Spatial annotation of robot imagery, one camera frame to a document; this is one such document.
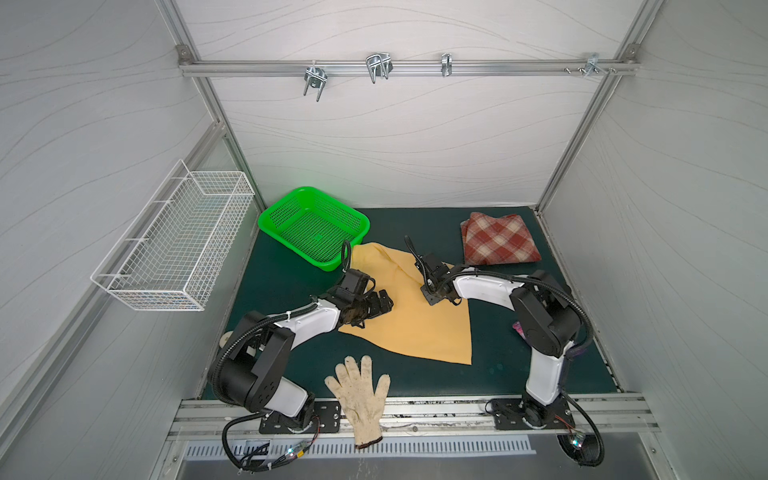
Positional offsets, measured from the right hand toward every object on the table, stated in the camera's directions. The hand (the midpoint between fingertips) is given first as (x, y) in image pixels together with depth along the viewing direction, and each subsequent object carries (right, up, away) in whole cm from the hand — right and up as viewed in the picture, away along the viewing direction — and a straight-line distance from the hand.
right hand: (441, 280), depth 97 cm
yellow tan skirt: (-2, -14, -9) cm, 17 cm away
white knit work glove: (-26, -26, -20) cm, 41 cm away
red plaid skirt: (+24, +13, +11) cm, 29 cm away
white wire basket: (-68, +11, -29) cm, 75 cm away
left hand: (-18, -6, -7) cm, 20 cm away
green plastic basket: (-47, +18, +17) cm, 53 cm away
